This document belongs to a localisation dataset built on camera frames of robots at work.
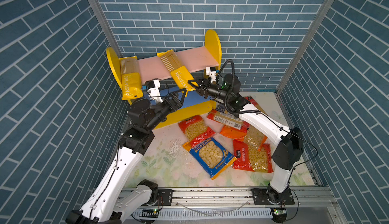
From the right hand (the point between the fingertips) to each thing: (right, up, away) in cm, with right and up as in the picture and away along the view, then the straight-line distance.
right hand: (186, 81), depth 65 cm
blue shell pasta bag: (+13, -40, +19) cm, 46 cm away
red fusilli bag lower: (+33, -40, +18) cm, 55 cm away
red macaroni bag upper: (+3, -26, +27) cm, 38 cm away
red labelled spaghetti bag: (+24, -20, +32) cm, 44 cm away
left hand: (0, -5, -5) cm, 7 cm away
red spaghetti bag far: (+46, -8, +47) cm, 67 cm away
